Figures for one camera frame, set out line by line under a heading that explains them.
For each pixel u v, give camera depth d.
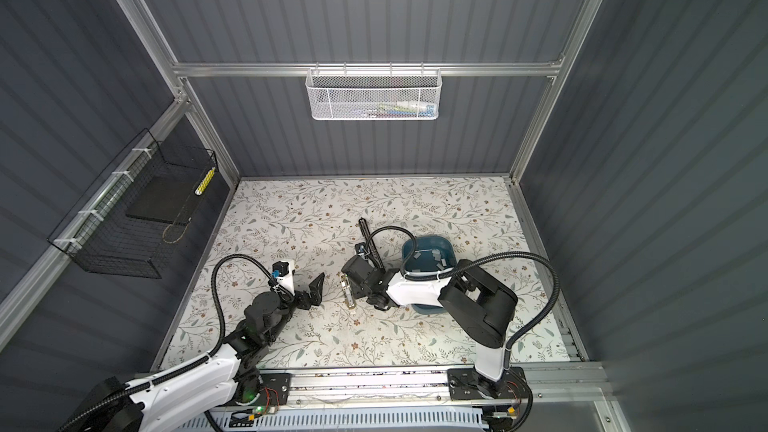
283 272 0.70
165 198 0.81
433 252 0.98
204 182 0.81
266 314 0.62
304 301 0.74
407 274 0.60
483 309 0.48
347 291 0.89
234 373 0.59
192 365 0.52
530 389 0.67
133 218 0.73
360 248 0.80
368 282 0.69
